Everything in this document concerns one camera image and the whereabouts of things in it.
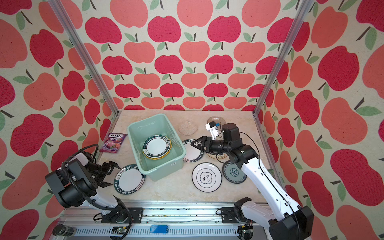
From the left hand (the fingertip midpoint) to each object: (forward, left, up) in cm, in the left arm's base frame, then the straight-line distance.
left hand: (117, 174), depth 86 cm
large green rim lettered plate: (-3, -7, -2) cm, 8 cm away
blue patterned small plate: (0, -68, -1) cm, 68 cm away
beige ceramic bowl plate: (+11, -62, -1) cm, 63 cm away
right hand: (+3, -47, +26) cm, 54 cm away
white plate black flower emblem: (-2, -53, -1) cm, 53 cm away
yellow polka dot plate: (+20, -30, +1) cm, 36 cm away
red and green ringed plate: (+19, -20, 0) cm, 27 cm away
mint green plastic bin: (+30, -24, +10) cm, 39 cm away
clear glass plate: (+35, -41, -2) cm, 55 cm away
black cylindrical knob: (-27, +12, +8) cm, 31 cm away
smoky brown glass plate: (+43, -64, 0) cm, 77 cm away
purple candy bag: (+21, +10, +1) cm, 23 cm away
